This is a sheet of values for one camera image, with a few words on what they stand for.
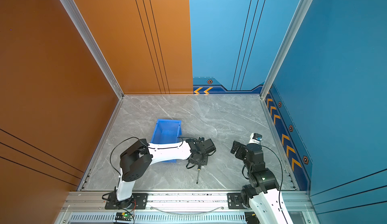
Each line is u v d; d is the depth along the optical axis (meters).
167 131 0.99
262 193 0.49
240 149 0.68
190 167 0.72
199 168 0.83
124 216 0.71
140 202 0.74
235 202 0.72
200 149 0.66
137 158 0.53
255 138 0.66
